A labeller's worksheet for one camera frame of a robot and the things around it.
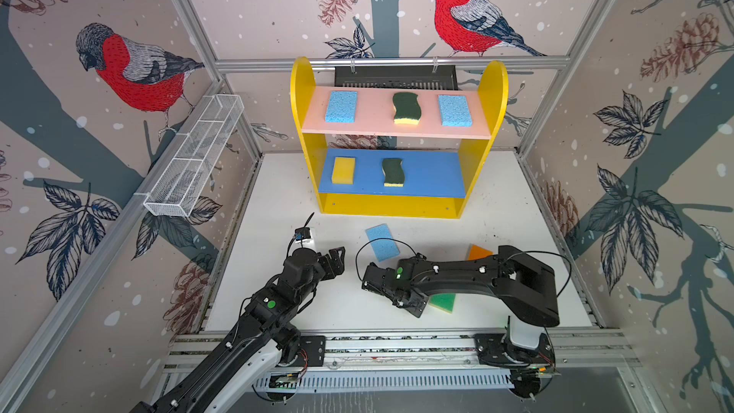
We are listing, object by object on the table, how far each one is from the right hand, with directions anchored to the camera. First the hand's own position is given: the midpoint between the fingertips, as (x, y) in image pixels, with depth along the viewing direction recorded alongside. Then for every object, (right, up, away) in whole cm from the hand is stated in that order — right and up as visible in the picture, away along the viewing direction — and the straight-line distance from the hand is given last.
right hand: (391, 296), depth 83 cm
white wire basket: (-55, +33, -12) cm, 65 cm away
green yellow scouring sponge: (+1, +36, +10) cm, 38 cm away
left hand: (-15, +16, -4) cm, 22 cm away
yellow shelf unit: (+5, +47, +43) cm, 64 cm away
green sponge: (+15, -1, -2) cm, 15 cm away
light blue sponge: (-3, +18, -10) cm, 21 cm away
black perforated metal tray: (+13, +69, +11) cm, 71 cm away
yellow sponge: (-16, +37, +10) cm, 42 cm away
